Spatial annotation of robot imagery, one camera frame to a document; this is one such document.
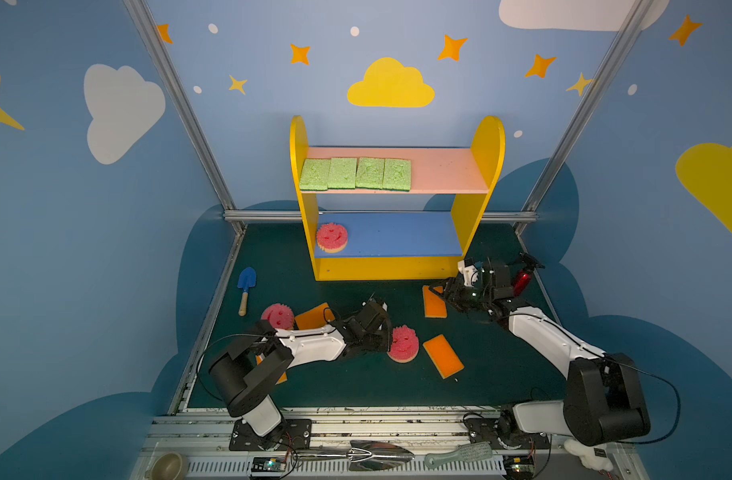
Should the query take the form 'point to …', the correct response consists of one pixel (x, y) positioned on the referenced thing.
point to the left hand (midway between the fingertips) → (393, 336)
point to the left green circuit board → (268, 464)
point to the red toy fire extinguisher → (523, 278)
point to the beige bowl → (168, 466)
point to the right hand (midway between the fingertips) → (437, 288)
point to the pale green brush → (467, 452)
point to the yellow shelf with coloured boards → (382, 213)
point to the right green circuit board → (518, 466)
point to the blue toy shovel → (246, 279)
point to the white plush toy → (593, 457)
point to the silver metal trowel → (366, 455)
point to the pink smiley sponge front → (404, 344)
